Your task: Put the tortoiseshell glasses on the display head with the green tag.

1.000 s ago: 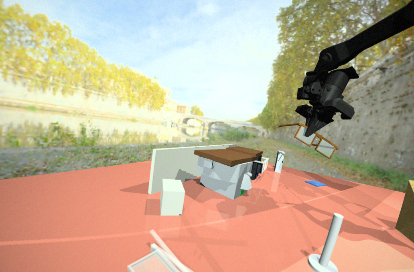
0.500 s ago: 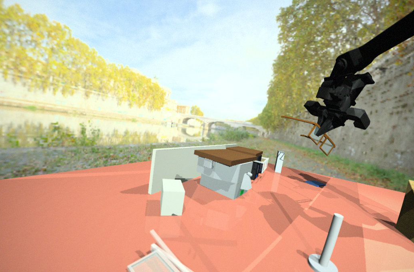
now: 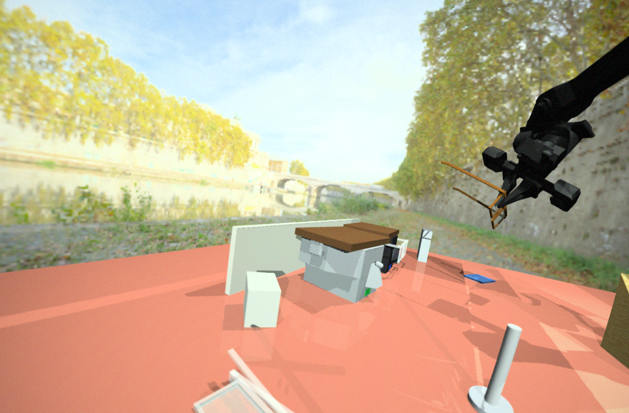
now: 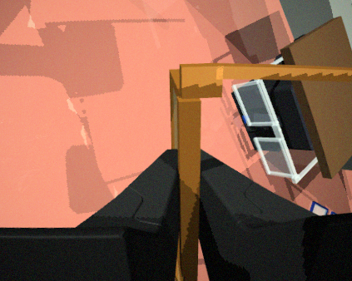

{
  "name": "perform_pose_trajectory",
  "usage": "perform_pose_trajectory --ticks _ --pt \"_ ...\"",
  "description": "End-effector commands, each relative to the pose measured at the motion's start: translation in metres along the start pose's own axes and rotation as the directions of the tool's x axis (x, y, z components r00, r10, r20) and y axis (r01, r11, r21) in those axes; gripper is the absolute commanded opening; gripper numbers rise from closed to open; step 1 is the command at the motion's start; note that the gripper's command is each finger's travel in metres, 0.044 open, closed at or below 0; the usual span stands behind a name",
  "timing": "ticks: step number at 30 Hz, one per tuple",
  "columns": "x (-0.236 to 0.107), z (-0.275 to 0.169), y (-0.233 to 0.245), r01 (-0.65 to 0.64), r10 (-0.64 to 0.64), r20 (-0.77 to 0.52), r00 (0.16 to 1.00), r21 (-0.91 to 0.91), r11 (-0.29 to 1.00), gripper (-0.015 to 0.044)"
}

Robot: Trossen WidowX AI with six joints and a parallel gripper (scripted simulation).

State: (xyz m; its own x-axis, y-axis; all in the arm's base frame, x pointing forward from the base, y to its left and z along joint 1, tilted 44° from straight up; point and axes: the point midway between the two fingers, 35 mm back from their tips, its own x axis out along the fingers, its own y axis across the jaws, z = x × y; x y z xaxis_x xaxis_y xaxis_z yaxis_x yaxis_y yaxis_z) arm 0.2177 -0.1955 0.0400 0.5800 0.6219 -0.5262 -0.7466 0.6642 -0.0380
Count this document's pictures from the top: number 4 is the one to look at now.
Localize pale grey flat panel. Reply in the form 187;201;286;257
280;0;352;47

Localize brown tortoiseshell glasses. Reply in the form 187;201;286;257
169;63;352;281

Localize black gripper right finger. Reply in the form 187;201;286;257
199;150;352;281

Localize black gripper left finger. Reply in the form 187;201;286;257
0;148;179;281

